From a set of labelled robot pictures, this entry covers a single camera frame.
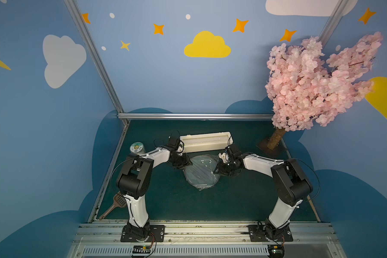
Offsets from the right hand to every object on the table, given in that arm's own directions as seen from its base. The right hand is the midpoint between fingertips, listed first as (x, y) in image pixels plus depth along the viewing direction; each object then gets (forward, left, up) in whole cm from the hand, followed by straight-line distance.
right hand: (217, 171), depth 94 cm
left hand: (+4, +16, +1) cm, 16 cm away
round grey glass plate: (-4, +10, +2) cm, 11 cm away
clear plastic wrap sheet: (-4, +10, +2) cm, 11 cm away
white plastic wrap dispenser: (+18, +7, +5) cm, 20 cm away
